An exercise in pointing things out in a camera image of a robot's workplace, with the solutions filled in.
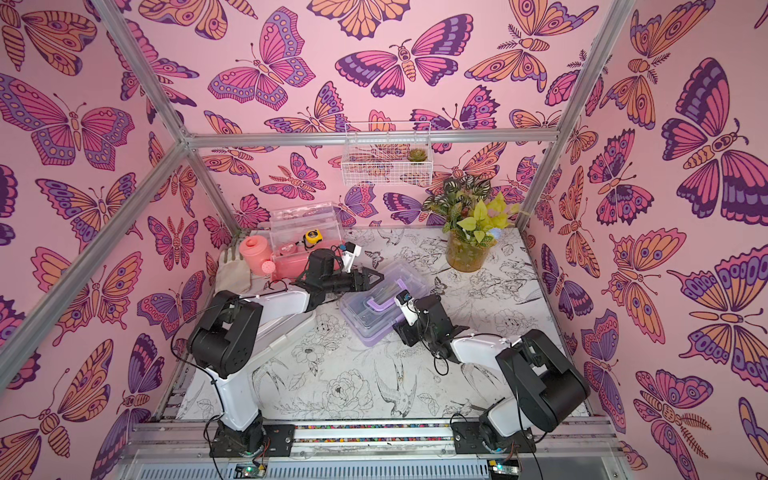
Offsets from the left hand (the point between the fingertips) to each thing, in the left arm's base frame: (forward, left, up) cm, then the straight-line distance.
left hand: (382, 278), depth 91 cm
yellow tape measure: (+20, +25, -3) cm, 33 cm away
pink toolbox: (+27, +34, -7) cm, 44 cm away
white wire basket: (+40, -1, +14) cm, 42 cm away
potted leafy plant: (+15, -29, +12) cm, 35 cm away
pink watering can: (+11, +42, -2) cm, 43 cm away
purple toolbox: (-11, +3, -2) cm, 12 cm away
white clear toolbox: (-21, +20, +16) cm, 34 cm away
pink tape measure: (+15, +33, -3) cm, 36 cm away
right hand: (-9, -6, -8) cm, 14 cm away
